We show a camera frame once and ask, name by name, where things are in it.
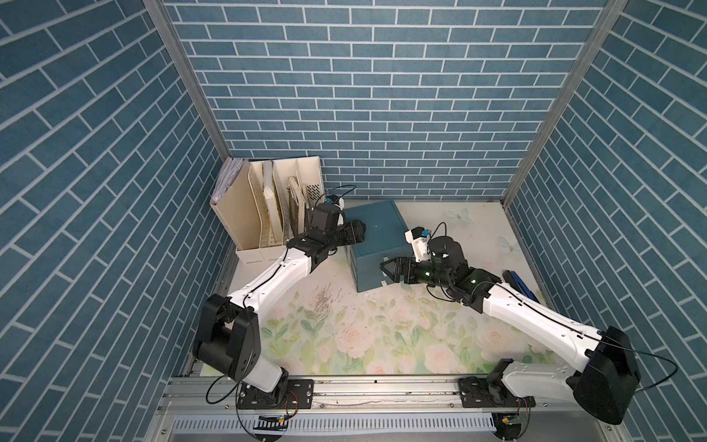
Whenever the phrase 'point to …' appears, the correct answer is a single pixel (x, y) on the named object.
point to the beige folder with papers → (232, 202)
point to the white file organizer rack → (283, 193)
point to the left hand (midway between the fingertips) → (364, 228)
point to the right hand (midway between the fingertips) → (391, 267)
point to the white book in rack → (273, 214)
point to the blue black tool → (511, 277)
